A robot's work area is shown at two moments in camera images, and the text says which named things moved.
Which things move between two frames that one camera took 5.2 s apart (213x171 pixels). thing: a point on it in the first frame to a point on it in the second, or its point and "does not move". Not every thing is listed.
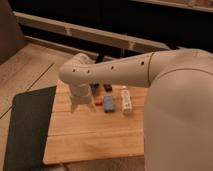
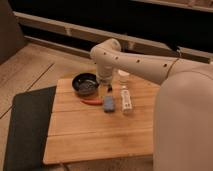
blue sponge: (109, 104) does not move
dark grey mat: (29, 129) does not move
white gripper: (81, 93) to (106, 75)
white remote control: (126, 101) does not move
